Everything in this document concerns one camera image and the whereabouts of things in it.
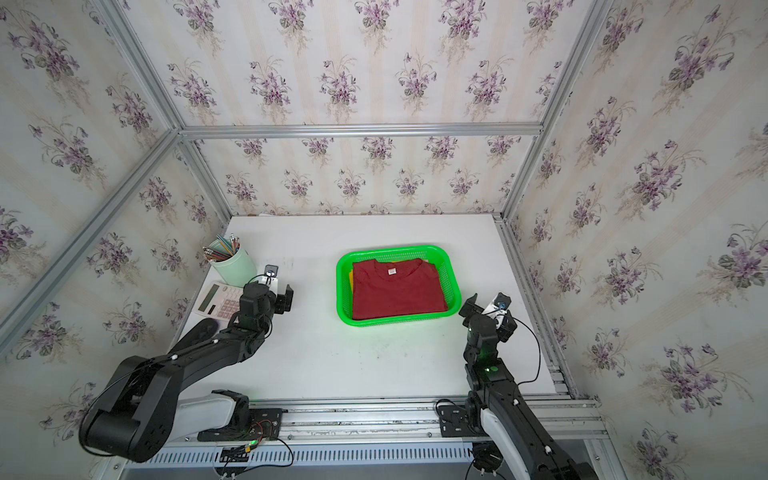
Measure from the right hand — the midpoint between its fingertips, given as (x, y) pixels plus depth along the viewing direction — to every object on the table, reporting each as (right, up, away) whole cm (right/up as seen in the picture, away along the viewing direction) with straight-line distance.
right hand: (493, 303), depth 83 cm
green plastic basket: (-14, +13, +16) cm, 25 cm away
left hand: (-64, +4, +6) cm, 64 cm away
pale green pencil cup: (-77, +11, +6) cm, 78 cm away
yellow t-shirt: (-42, +5, +15) cm, 45 cm away
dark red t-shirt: (-27, +2, +10) cm, 29 cm away
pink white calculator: (-83, -2, +10) cm, 84 cm away
